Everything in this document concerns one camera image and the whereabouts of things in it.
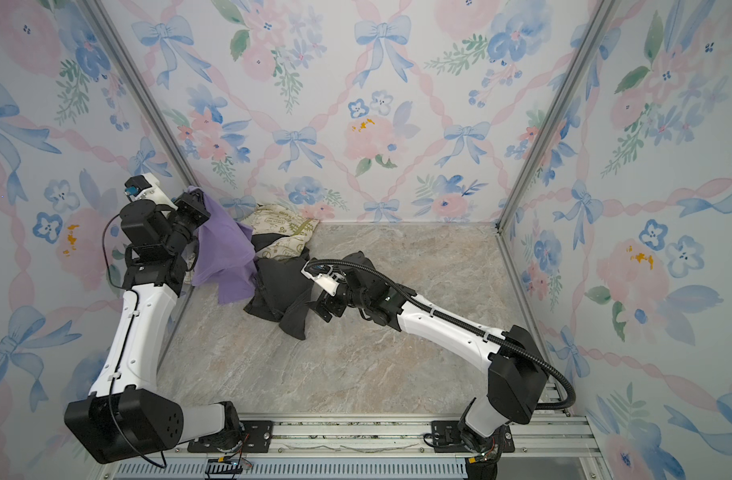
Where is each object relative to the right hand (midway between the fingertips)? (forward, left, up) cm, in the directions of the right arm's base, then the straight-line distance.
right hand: (317, 284), depth 76 cm
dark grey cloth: (+5, +13, -12) cm, 18 cm away
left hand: (+13, +25, +21) cm, 35 cm away
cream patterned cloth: (+41, +24, -17) cm, 50 cm away
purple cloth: (+9, +26, +1) cm, 28 cm away
